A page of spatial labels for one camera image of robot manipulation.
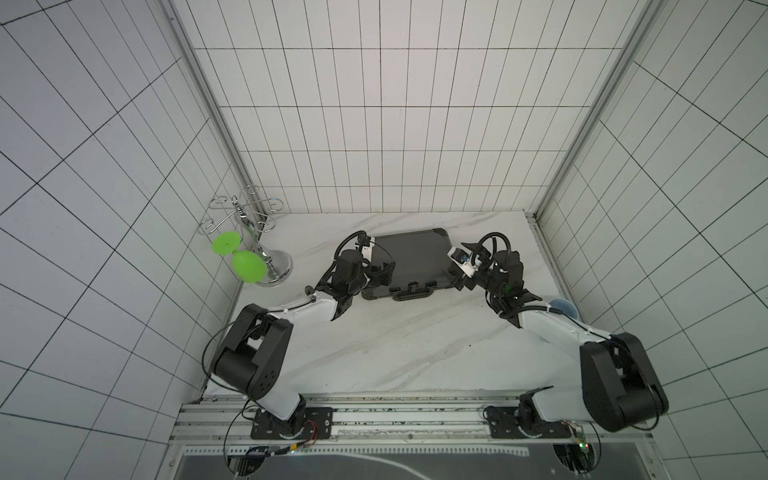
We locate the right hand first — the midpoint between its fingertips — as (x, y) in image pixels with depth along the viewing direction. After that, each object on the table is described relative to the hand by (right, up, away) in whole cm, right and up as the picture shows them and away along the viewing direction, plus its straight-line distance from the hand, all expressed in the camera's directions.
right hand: (461, 248), depth 87 cm
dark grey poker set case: (-11, -4, +2) cm, 12 cm away
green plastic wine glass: (-62, -5, -5) cm, 62 cm away
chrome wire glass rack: (-76, +12, +31) cm, 83 cm away
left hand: (-25, -6, +4) cm, 26 cm away
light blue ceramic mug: (+32, -18, +1) cm, 37 cm away
